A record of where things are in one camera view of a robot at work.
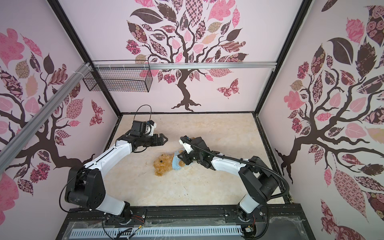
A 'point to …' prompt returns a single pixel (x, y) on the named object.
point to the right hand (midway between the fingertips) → (180, 154)
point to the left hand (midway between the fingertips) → (162, 141)
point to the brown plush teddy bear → (165, 163)
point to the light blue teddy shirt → (175, 161)
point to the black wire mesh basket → (121, 76)
